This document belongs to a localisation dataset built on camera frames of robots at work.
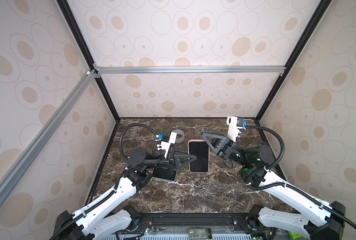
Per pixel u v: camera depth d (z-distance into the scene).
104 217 0.45
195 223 0.74
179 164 0.52
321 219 0.39
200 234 0.67
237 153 0.49
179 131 1.08
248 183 0.50
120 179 0.51
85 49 0.81
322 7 0.68
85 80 0.81
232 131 0.49
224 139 0.47
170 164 0.50
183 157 0.52
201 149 0.51
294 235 0.69
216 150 0.48
